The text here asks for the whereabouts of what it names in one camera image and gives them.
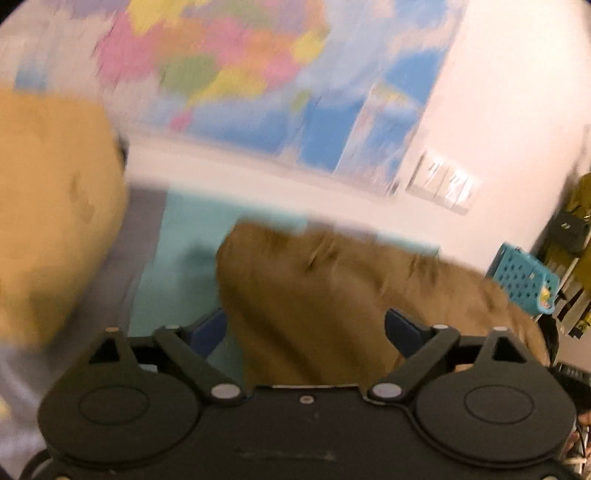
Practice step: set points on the brown down jacket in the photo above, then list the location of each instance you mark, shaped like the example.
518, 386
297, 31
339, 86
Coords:
314, 314

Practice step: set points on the yellow hanging garment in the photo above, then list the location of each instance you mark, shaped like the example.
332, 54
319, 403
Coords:
581, 196

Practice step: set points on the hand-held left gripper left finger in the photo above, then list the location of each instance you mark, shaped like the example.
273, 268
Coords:
210, 333

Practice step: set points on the teal and grey bed sheet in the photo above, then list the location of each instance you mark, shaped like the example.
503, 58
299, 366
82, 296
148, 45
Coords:
184, 240

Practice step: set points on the teal plastic basket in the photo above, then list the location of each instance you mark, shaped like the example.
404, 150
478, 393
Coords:
521, 279

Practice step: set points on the white wall socket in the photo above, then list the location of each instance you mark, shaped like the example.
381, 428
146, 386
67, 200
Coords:
427, 173
455, 187

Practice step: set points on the colourful wall map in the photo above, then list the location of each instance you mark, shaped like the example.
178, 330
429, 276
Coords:
277, 69

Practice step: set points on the yellow quilted pillow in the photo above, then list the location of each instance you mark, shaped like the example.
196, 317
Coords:
51, 207

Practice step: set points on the black handbag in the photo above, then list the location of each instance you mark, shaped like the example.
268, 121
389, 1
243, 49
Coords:
570, 233

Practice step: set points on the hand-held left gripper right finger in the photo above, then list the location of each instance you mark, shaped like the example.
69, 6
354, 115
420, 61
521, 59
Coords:
406, 331

